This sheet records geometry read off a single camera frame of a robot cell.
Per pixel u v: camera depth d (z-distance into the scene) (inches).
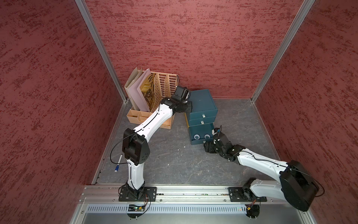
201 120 36.4
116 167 32.7
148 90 38.6
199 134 38.3
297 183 16.4
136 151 19.2
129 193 26.7
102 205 28.2
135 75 37.1
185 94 26.3
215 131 31.4
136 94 35.3
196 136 38.2
